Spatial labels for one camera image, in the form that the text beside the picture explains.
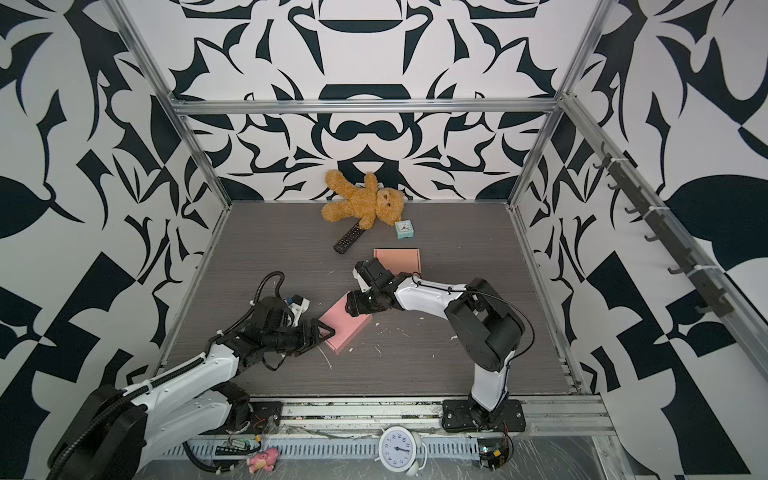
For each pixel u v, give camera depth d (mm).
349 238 1079
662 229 549
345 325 850
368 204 1111
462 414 741
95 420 414
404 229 1106
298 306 800
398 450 678
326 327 793
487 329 480
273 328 688
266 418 734
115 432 402
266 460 672
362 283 759
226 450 729
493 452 712
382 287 710
